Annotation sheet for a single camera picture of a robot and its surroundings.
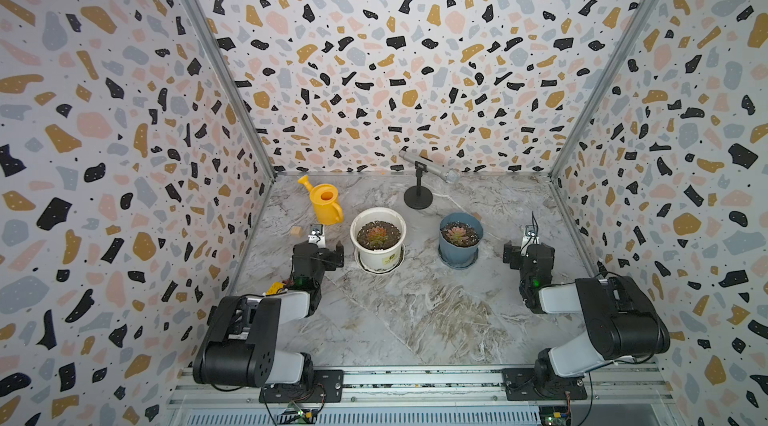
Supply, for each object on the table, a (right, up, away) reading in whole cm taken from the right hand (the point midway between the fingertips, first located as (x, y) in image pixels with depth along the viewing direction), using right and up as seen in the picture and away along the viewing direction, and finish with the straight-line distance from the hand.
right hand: (530, 242), depth 94 cm
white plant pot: (-47, +3, -4) cm, 48 cm away
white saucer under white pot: (-46, -9, +1) cm, 47 cm away
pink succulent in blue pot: (-23, +2, -1) cm, 23 cm away
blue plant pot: (-21, -3, -3) cm, 21 cm away
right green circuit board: (-3, -38, -22) cm, 44 cm away
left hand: (-64, 0, -2) cm, 64 cm away
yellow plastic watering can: (-67, +15, +7) cm, 69 cm away
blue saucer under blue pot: (-21, -8, +1) cm, 23 cm away
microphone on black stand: (-34, +14, +20) cm, 41 cm away
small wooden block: (-76, +3, +7) cm, 76 cm away
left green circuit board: (-65, -38, -23) cm, 79 cm away
